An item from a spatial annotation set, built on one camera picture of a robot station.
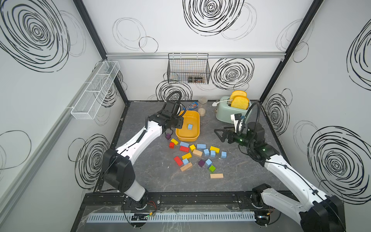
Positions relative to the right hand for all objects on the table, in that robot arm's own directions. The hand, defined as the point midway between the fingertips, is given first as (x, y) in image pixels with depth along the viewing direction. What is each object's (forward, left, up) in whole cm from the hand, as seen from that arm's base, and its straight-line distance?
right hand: (220, 130), depth 75 cm
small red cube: (+2, +28, -21) cm, 35 cm away
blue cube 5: (-9, +18, -21) cm, 30 cm away
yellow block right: (+1, +1, -22) cm, 22 cm away
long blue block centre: (+1, +9, -22) cm, 24 cm away
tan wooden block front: (-16, 0, -23) cm, 28 cm away
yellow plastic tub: (+14, +16, -22) cm, 30 cm away
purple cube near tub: (+9, +31, -22) cm, 39 cm away
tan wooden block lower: (-12, +18, -22) cm, 30 cm away
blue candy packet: (+38, +13, -20) cm, 45 cm away
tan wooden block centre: (-3, +11, -21) cm, 24 cm away
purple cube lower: (-9, +9, -22) cm, 26 cm away
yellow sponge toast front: (+25, -17, -5) cm, 31 cm away
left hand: (+9, +23, -4) cm, 25 cm away
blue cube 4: (-4, -5, -22) cm, 23 cm away
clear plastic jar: (+30, +8, -10) cm, 33 cm away
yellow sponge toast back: (+32, -16, -2) cm, 35 cm away
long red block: (-8, +23, -23) cm, 34 cm away
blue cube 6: (-9, +5, -21) cm, 23 cm away
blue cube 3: (-3, +2, -21) cm, 21 cm away
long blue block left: (+3, +21, -21) cm, 30 cm away
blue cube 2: (-3, +6, -21) cm, 21 cm away
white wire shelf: (+8, +68, +11) cm, 69 cm away
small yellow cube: (0, +14, -21) cm, 25 cm away
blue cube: (+16, +16, -21) cm, 31 cm away
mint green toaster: (+23, -7, -11) cm, 27 cm away
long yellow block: (-5, +17, -22) cm, 28 cm away
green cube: (-12, +3, -21) cm, 25 cm away
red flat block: (0, +20, -23) cm, 30 cm away
